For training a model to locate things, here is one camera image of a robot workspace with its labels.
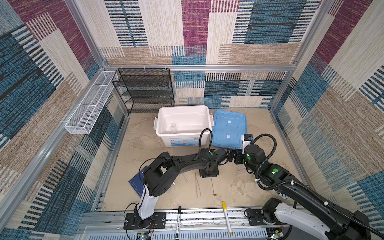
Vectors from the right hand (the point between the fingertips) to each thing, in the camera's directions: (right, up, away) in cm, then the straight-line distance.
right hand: (234, 151), depth 79 cm
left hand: (-10, -14, +8) cm, 19 cm away
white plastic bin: (-30, +13, +33) cm, 47 cm away
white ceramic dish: (-29, +9, +29) cm, 42 cm away
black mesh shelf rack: (-56, +39, +30) cm, 75 cm away
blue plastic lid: (+3, +11, +30) cm, 32 cm away
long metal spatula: (-10, -23, +3) cm, 26 cm away
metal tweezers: (-19, -20, +6) cm, 28 cm away
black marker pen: (-28, -32, -7) cm, 44 cm away
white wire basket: (-87, +16, +11) cm, 89 cm away
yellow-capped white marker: (-6, -28, -2) cm, 29 cm away
